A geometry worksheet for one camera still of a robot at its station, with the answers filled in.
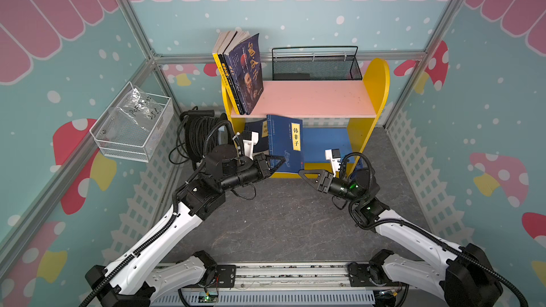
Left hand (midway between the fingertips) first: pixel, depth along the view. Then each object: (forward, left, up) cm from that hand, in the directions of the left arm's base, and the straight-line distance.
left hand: (285, 165), depth 62 cm
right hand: (+1, -5, -7) cm, 8 cm away
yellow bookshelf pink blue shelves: (+54, -21, -38) cm, 69 cm away
